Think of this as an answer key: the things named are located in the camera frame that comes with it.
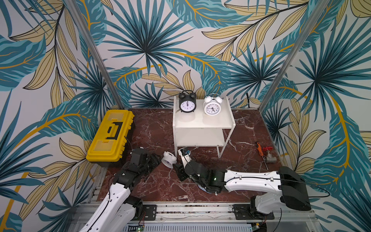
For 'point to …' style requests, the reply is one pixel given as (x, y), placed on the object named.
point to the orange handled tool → (258, 147)
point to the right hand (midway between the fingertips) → (175, 163)
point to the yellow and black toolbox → (108, 146)
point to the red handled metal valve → (269, 157)
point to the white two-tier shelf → (198, 129)
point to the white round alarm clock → (169, 159)
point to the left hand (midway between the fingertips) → (159, 161)
